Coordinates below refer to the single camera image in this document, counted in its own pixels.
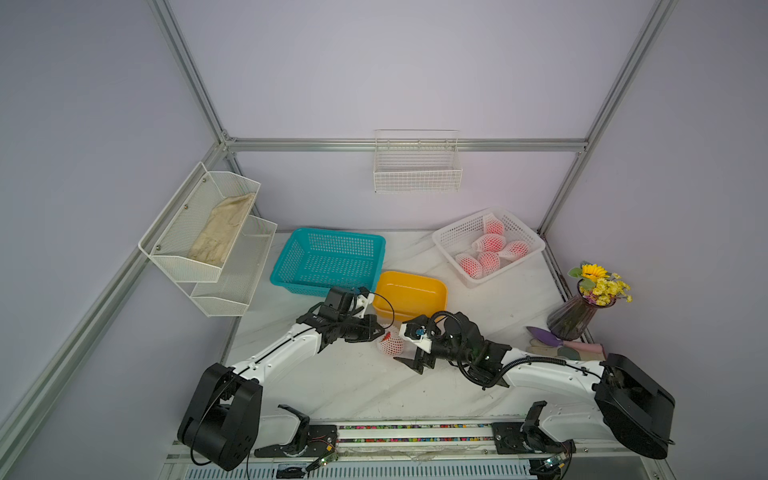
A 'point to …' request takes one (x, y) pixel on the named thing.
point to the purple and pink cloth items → (546, 343)
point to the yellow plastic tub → (402, 296)
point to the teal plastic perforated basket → (315, 262)
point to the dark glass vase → (569, 320)
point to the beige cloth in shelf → (221, 229)
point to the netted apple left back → (490, 262)
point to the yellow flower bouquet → (598, 286)
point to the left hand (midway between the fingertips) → (382, 334)
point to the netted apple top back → (493, 225)
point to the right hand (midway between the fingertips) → (404, 339)
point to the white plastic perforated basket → (458, 238)
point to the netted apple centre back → (492, 242)
